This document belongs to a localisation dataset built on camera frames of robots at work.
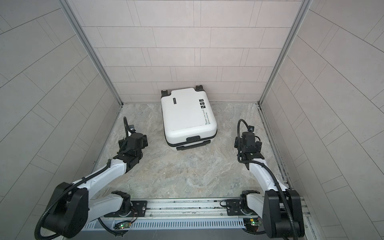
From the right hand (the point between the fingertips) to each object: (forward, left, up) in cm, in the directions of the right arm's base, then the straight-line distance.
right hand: (246, 139), depth 88 cm
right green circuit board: (-40, +6, -9) cm, 41 cm away
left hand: (+5, +63, +5) cm, 64 cm away
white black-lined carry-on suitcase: (+8, +33, +13) cm, 37 cm away
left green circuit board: (-37, +64, -4) cm, 75 cm away
